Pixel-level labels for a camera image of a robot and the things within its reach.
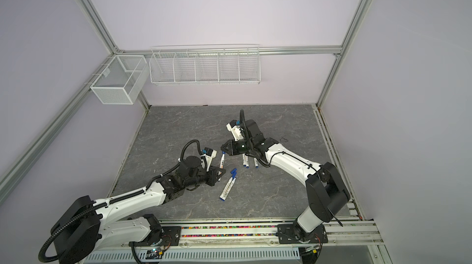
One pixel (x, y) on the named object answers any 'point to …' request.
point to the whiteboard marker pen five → (226, 191)
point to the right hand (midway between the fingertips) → (222, 149)
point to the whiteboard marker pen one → (245, 161)
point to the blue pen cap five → (234, 172)
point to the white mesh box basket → (121, 81)
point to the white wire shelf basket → (200, 64)
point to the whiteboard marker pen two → (255, 163)
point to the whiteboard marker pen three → (222, 163)
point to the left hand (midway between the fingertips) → (224, 173)
